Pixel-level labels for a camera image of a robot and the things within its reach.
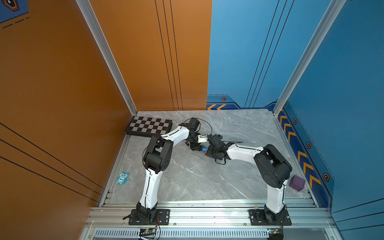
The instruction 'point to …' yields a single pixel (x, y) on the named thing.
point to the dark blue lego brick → (204, 149)
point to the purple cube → (297, 183)
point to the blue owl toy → (123, 178)
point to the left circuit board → (147, 233)
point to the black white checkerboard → (149, 126)
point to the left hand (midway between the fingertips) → (199, 141)
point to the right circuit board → (275, 234)
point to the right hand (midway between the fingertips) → (208, 153)
